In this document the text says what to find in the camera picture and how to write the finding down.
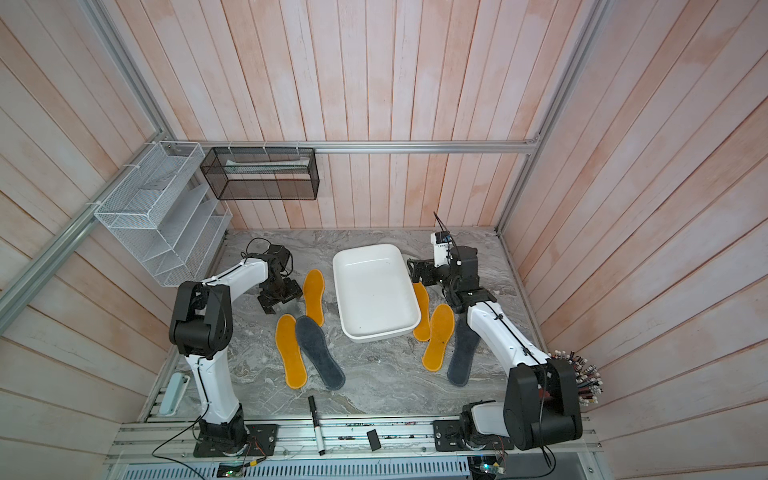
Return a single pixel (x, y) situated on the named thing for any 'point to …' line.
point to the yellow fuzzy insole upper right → (423, 332)
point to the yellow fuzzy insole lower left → (289, 350)
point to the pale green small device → (175, 389)
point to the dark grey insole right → (463, 352)
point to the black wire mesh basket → (262, 173)
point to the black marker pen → (317, 427)
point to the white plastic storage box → (375, 289)
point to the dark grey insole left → (313, 342)
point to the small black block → (373, 440)
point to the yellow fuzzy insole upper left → (313, 286)
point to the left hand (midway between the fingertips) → (290, 304)
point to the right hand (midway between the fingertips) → (421, 257)
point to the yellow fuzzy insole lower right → (442, 331)
